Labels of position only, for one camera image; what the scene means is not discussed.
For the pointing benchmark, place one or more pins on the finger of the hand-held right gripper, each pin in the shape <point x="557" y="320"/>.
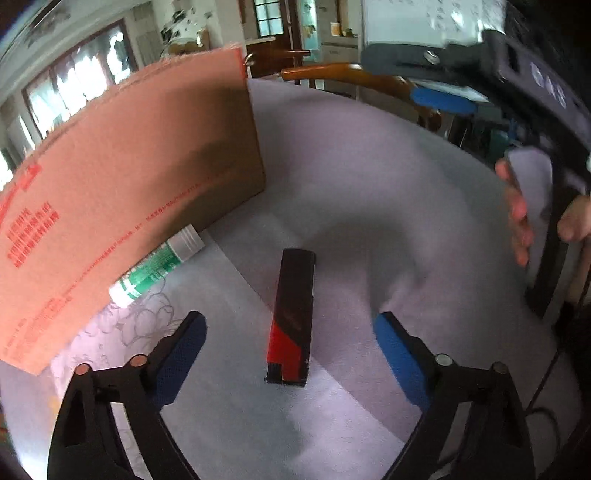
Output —
<point x="401" y="57"/>
<point x="443" y="99"/>

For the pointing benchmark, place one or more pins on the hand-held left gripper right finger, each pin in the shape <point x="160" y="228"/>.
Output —
<point x="401" y="360"/>

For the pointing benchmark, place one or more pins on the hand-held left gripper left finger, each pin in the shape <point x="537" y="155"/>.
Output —
<point x="182" y="355"/>

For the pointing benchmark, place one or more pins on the brown cardboard box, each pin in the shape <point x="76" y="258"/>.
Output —
<point x="115" y="184"/>

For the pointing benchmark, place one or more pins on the cloth covered desktop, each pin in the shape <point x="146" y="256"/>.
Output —
<point x="369" y="207"/>

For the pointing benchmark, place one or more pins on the person's right hand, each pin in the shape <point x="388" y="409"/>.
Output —
<point x="517" y="207"/>

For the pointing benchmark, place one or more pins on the whiteboard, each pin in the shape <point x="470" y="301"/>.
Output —
<point x="415" y="18"/>

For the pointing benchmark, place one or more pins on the wooden chair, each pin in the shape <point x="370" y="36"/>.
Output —
<point x="351" y="74"/>

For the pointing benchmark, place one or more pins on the green and white bottle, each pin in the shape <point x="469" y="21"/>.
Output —
<point x="152" y="267"/>

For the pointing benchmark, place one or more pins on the wooden door with window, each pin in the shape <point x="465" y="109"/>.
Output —
<point x="272" y="23"/>

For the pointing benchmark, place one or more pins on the balcony window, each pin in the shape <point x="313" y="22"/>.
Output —
<point x="78" y="78"/>

